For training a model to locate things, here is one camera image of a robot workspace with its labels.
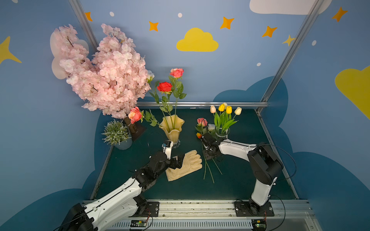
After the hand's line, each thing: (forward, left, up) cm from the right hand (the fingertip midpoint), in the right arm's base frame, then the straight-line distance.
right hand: (211, 151), depth 96 cm
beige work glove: (-8, +12, 0) cm, 15 cm away
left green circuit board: (-42, +39, -1) cm, 57 cm away
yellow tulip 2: (+11, -4, +25) cm, 27 cm away
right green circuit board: (-39, -23, -3) cm, 45 cm away
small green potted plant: (0, +59, +16) cm, 61 cm away
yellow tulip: (+11, -7, +29) cm, 32 cm away
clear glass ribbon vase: (+8, -6, +13) cm, 16 cm away
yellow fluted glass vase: (+9, +26, +16) cm, 32 cm away
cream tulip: (+11, -1, +22) cm, 24 cm away
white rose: (+17, 0, +6) cm, 18 cm away
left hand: (-9, +21, +15) cm, 28 cm away
